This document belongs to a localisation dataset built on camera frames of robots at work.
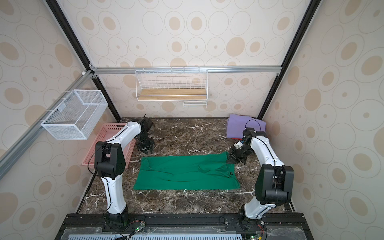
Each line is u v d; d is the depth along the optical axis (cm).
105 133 108
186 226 73
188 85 100
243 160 76
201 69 90
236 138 107
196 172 91
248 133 65
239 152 74
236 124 112
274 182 45
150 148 84
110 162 55
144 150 84
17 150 53
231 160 75
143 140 80
